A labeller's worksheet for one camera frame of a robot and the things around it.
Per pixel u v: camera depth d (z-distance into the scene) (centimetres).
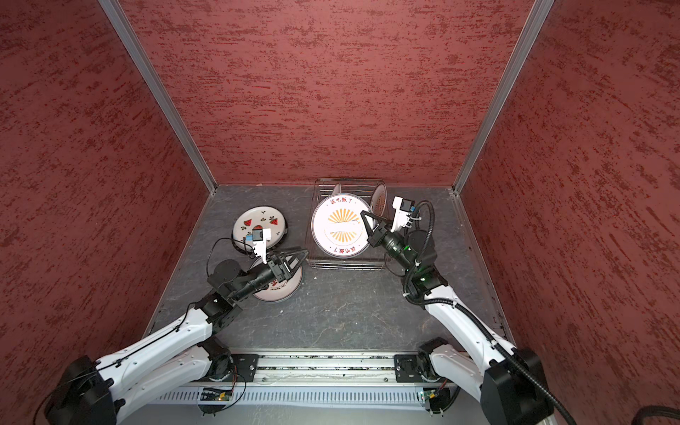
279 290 87
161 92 88
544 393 36
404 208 63
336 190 107
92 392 39
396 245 63
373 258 65
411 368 75
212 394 73
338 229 71
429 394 72
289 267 62
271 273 63
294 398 77
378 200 103
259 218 107
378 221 66
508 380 39
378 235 63
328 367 76
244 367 74
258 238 64
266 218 106
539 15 72
